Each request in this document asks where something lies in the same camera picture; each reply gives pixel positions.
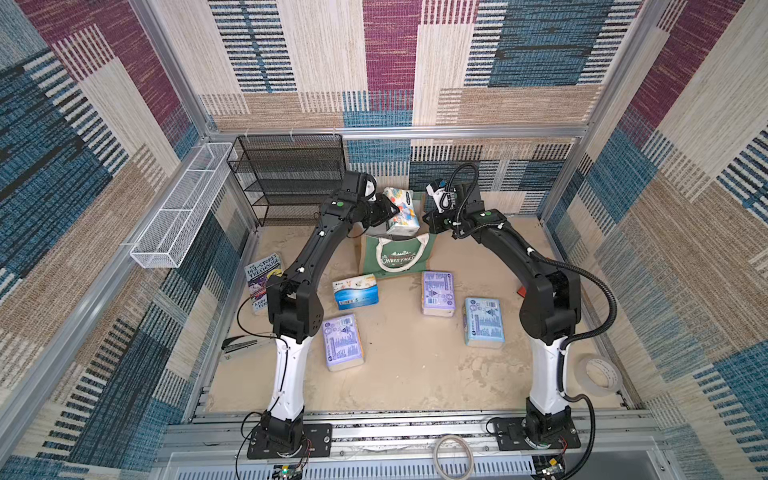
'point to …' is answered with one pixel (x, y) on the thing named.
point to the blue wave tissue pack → (356, 292)
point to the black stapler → (228, 346)
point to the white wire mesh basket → (169, 235)
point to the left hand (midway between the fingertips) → (399, 210)
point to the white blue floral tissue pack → (406, 221)
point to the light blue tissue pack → (483, 322)
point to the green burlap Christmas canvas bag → (388, 256)
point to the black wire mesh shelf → (289, 177)
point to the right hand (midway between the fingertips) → (429, 220)
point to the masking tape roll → (598, 374)
